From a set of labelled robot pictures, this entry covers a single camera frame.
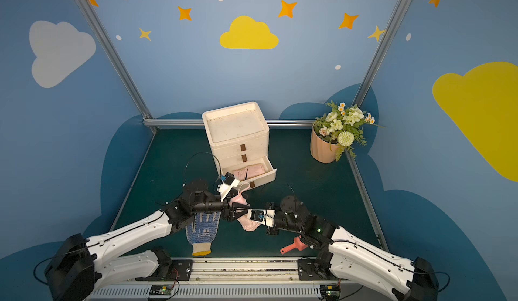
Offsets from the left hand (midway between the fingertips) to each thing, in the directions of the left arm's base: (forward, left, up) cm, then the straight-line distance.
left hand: (250, 200), depth 71 cm
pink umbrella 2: (+23, +2, -16) cm, 28 cm away
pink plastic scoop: (-10, -19, -18) cm, 28 cm away
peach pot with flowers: (+30, -36, +8) cm, 48 cm away
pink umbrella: (-1, +3, +4) cm, 5 cm away
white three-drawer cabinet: (+28, +6, +3) cm, 28 cm away
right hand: (-2, -3, -3) cm, 4 cm away
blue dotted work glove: (-5, +20, -20) cm, 29 cm away
